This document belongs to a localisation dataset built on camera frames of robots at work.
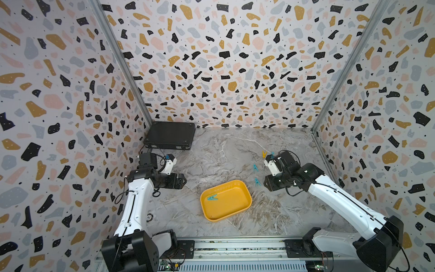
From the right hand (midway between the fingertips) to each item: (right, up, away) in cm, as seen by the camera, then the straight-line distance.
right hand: (267, 182), depth 78 cm
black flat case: (-66, +24, +44) cm, 83 cm away
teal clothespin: (-26, -10, +10) cm, 30 cm away
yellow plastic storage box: (-20, -13, +12) cm, 26 cm away
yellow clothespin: (+5, +11, +28) cm, 31 cm away
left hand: (-42, +1, +3) cm, 42 cm away
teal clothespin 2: (-2, -3, +17) cm, 17 cm away
